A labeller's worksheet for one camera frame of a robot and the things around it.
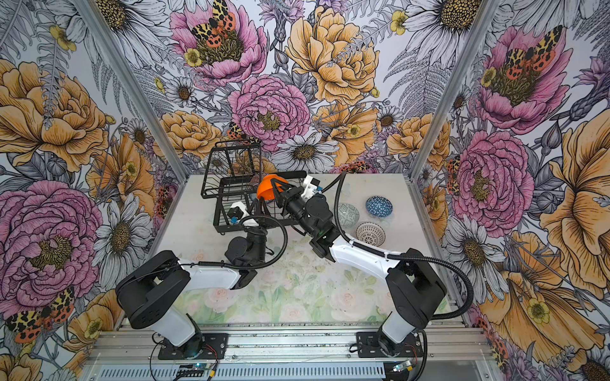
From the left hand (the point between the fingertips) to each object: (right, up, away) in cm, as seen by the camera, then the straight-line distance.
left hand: (264, 202), depth 80 cm
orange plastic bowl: (+2, +3, -8) cm, 9 cm away
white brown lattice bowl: (+40, -13, +19) cm, 46 cm away
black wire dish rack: (-8, +3, +3) cm, 9 cm away
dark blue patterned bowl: (+46, -3, +29) cm, 54 cm away
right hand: (+2, +6, -9) cm, 11 cm away
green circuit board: (-19, -49, -8) cm, 53 cm away
